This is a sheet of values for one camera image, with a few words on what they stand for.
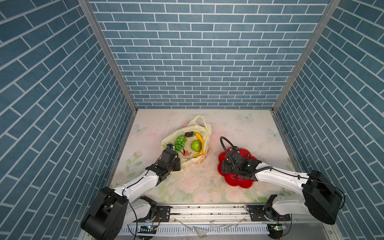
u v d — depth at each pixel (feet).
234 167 2.14
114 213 1.34
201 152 3.03
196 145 3.05
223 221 2.41
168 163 2.23
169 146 2.62
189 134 3.33
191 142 3.21
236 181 2.64
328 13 2.38
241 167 2.14
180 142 3.15
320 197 1.40
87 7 2.29
